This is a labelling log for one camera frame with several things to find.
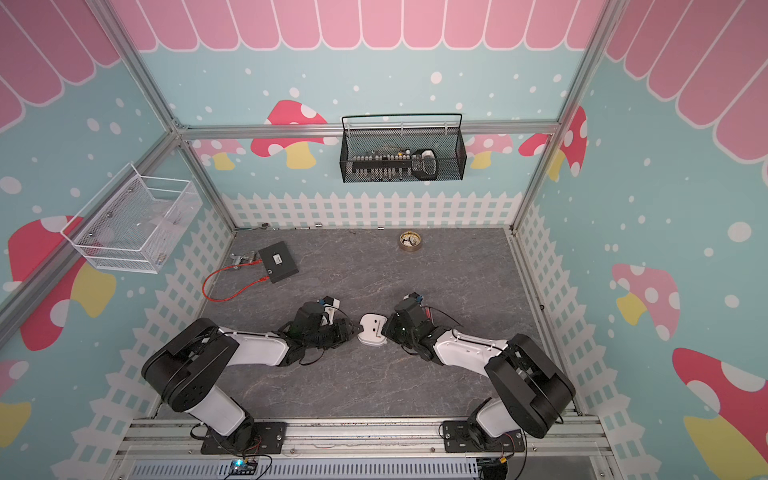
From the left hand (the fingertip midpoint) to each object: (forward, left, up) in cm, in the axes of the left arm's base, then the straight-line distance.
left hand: (360, 335), depth 90 cm
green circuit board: (-33, +26, -5) cm, 42 cm away
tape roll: (+40, -16, -1) cm, 43 cm away
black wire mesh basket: (+45, -7, +33) cm, 56 cm away
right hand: (+2, -6, +3) cm, 7 cm away
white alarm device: (+3, -4, +2) cm, 5 cm away
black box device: (+28, +32, 0) cm, 42 cm away
